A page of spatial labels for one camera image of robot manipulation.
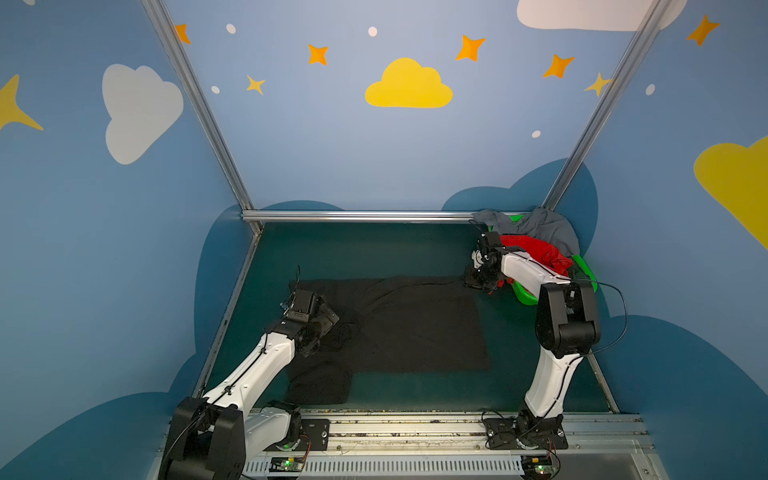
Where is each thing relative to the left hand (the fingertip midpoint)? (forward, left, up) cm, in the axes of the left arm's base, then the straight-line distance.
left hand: (332, 324), depth 87 cm
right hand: (+17, -44, -1) cm, 48 cm away
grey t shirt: (+41, -75, +3) cm, 85 cm away
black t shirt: (+3, -17, -6) cm, 18 cm away
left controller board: (-33, +8, -7) cm, 35 cm away
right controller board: (-33, -53, -7) cm, 63 cm away
